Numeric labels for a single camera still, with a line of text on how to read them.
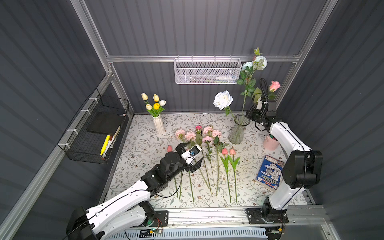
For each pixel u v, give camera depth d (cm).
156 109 86
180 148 65
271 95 85
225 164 92
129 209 59
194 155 59
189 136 101
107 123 75
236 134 97
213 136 102
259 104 80
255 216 74
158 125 99
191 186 84
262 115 69
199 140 102
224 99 67
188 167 65
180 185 86
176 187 84
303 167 47
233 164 92
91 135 72
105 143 71
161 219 74
